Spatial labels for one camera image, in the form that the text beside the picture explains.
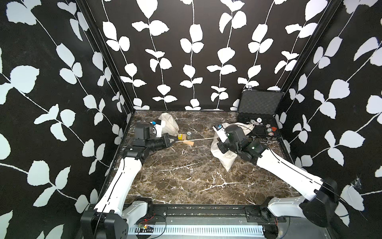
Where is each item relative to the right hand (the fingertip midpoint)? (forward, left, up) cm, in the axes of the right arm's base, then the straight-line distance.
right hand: (220, 135), depth 79 cm
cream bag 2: (+15, -21, -12) cm, 28 cm away
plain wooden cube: (+12, +22, -19) cm, 31 cm away
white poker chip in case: (+30, -36, -21) cm, 51 cm away
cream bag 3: (-6, -6, -16) cm, 18 cm away
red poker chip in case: (+21, -44, -20) cm, 52 cm away
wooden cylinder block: (+8, +18, -21) cm, 29 cm away
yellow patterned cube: (+12, +25, -19) cm, 33 cm away
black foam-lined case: (+35, -35, -12) cm, 51 cm away
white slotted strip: (-40, -2, -22) cm, 46 cm away
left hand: (-4, +23, +4) cm, 24 cm away
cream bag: (+17, +31, -14) cm, 38 cm away
